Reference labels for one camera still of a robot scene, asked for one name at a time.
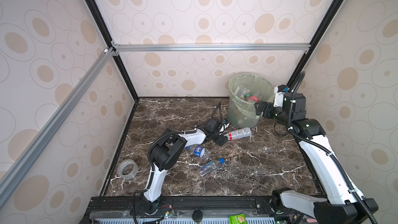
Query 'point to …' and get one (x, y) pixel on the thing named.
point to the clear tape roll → (127, 169)
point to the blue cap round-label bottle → (199, 151)
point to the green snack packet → (239, 218)
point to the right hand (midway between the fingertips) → (265, 104)
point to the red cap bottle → (238, 134)
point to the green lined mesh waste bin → (242, 112)
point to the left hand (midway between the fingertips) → (227, 133)
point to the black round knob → (197, 215)
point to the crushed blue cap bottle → (211, 167)
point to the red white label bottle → (246, 94)
